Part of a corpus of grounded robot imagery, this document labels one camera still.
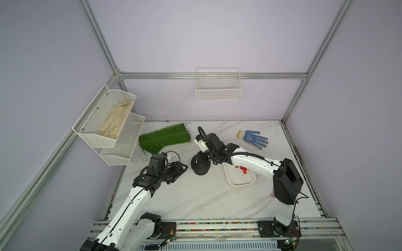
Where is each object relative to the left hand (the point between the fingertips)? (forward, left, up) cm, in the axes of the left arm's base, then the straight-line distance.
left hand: (185, 171), depth 79 cm
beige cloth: (+18, +37, +16) cm, 44 cm away
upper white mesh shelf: (+18, +43, +16) cm, 50 cm away
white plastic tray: (+3, -29, -14) cm, 33 cm away
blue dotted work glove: (+34, -43, -14) cm, 56 cm away
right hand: (+8, -7, -2) cm, 11 cm away
